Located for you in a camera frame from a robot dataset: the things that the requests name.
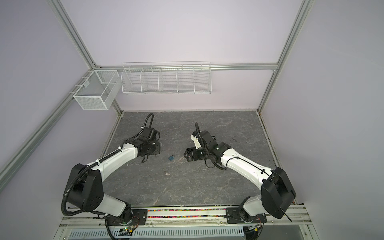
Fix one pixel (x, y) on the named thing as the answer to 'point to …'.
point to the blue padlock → (171, 157)
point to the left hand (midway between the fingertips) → (157, 149)
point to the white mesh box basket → (99, 91)
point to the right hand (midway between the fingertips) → (190, 155)
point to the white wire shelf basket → (166, 78)
